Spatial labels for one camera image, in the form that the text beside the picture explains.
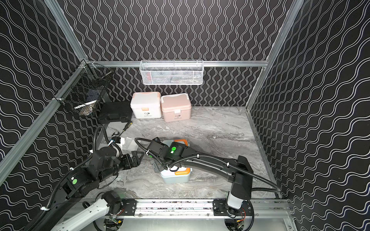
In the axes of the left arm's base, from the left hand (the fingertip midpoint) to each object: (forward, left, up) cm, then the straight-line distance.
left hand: (137, 153), depth 67 cm
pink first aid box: (+43, -13, -12) cm, 47 cm away
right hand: (+1, -11, -8) cm, 14 cm away
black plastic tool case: (+49, +40, -27) cm, 69 cm away
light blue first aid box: (-5, -21, -11) cm, 24 cm away
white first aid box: (+45, +9, -13) cm, 47 cm away
